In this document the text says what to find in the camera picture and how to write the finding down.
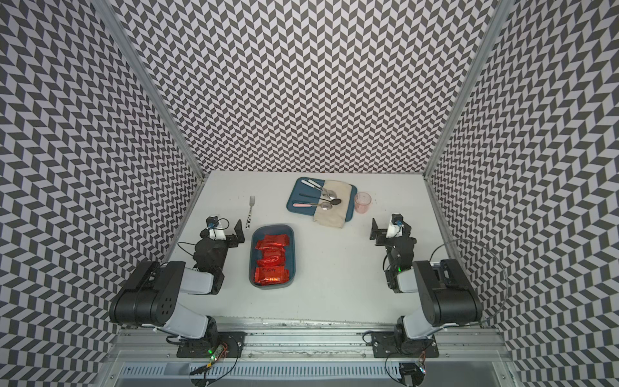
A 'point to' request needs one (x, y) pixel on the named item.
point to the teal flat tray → (298, 187)
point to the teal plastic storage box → (259, 232)
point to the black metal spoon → (334, 201)
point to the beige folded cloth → (335, 217)
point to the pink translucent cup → (362, 201)
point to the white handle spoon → (327, 193)
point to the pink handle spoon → (325, 205)
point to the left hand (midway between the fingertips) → (228, 222)
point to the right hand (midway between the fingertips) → (386, 222)
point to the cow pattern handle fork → (251, 201)
